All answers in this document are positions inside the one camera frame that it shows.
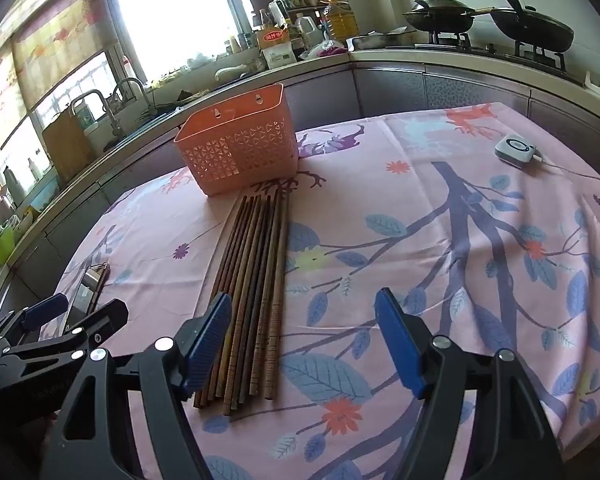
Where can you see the bundle of wooden chopsticks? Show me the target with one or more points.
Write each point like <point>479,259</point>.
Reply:
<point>260,285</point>

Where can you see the yellow cooking oil bottle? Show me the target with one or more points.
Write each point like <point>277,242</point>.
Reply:
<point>339,22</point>

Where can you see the black wok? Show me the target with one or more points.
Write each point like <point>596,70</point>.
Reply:
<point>532,27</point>

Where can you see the pink plastic basket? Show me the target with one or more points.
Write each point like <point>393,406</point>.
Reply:
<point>240,152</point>

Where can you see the gas stove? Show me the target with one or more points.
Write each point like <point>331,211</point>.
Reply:
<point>485,50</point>

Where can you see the purple plastic bag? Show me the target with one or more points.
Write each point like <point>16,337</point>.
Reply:
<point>330,50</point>

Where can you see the pale thermos jug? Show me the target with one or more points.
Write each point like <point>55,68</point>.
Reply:
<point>12,187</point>

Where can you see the tall steel faucet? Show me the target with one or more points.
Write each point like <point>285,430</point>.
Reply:
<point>105,107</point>

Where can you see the wok with steel lid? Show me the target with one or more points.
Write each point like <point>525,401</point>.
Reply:
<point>440,17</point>

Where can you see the steel basin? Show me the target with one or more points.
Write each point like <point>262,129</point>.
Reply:
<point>377,40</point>

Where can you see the white oblong vegetable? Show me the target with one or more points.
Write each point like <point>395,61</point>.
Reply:
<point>232,72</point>

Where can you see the curved steel faucet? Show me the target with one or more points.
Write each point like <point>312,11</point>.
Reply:
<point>137,90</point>

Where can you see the small white device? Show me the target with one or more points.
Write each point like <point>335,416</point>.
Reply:
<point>515,147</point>

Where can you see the white plastic jug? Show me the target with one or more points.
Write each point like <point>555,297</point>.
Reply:
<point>307,30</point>

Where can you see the green dish soap bottle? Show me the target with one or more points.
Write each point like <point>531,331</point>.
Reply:
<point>83,112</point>

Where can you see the black smartphone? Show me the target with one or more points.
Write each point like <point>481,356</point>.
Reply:
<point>87,287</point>

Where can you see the printed roller blind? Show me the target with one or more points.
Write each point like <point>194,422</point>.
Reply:
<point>55,40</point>

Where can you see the green plastic bowl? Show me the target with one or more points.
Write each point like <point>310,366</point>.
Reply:
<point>2,247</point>

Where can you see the pink floral tablecloth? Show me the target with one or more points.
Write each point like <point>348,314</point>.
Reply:
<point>405,220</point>

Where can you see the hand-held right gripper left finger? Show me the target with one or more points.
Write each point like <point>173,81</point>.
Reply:
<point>211,342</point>

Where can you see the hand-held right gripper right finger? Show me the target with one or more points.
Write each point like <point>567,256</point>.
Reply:
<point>400,340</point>

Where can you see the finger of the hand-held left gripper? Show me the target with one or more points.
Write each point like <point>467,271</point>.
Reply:
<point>45,307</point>
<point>97,322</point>

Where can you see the white bottle red cap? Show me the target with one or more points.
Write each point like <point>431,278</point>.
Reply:
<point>127,67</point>

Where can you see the wooden cutting board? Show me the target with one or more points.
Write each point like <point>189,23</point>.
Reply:
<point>67,147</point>

